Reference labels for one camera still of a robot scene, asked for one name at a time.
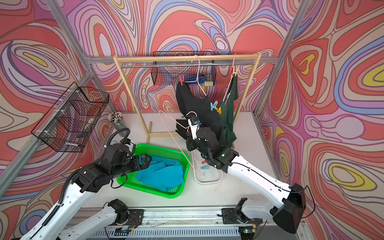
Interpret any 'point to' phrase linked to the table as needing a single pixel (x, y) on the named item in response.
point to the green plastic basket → (132, 181)
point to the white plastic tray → (203, 172)
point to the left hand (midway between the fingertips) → (147, 160)
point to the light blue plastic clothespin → (205, 167)
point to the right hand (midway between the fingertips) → (188, 137)
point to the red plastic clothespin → (203, 162)
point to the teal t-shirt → (165, 172)
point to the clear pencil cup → (117, 120)
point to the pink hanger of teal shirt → (186, 127)
